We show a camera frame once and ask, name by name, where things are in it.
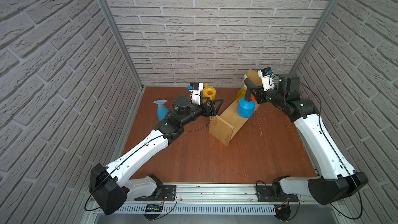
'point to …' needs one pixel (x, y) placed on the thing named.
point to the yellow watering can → (209, 92)
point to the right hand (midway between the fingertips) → (249, 87)
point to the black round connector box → (282, 212)
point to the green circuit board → (154, 208)
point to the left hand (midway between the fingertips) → (215, 94)
